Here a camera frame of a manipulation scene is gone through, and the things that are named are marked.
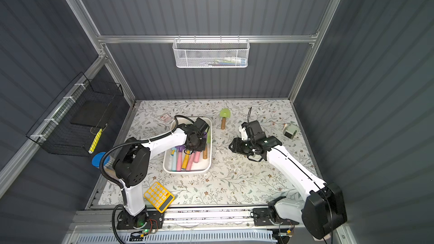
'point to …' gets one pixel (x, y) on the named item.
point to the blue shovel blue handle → (173, 153)
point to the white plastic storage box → (203, 166)
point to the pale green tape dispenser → (291, 130)
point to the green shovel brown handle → (208, 140)
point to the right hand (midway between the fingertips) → (234, 147)
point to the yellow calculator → (159, 196)
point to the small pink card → (165, 118)
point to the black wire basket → (70, 124)
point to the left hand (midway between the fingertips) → (204, 150)
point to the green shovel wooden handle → (224, 113)
